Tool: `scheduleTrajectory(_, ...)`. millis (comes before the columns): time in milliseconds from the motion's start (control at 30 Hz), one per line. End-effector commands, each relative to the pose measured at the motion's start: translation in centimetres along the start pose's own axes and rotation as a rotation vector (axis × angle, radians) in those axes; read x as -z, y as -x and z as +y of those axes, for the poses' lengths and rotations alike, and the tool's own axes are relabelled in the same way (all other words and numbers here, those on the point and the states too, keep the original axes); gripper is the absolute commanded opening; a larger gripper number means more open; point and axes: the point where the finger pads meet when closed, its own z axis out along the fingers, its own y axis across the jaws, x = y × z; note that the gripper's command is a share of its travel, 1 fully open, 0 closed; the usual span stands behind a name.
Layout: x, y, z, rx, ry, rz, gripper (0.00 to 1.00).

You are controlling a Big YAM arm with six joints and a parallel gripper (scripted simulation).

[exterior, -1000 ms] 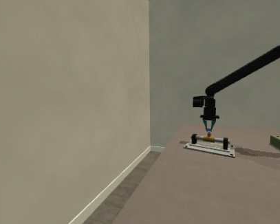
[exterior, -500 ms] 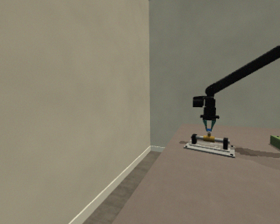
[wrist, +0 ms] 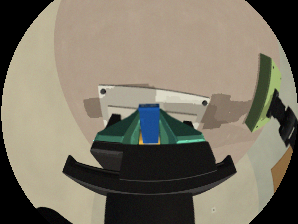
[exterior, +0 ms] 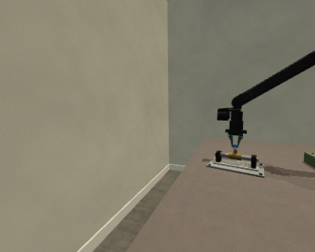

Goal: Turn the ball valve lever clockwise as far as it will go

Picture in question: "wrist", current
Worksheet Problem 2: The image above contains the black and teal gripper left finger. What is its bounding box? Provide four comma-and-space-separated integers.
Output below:
93, 109, 140, 144

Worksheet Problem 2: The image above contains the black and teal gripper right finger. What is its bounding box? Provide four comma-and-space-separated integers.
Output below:
159, 108, 206, 144

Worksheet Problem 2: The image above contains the white rectangular mounting plate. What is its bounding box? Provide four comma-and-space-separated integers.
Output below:
98, 84, 210, 130

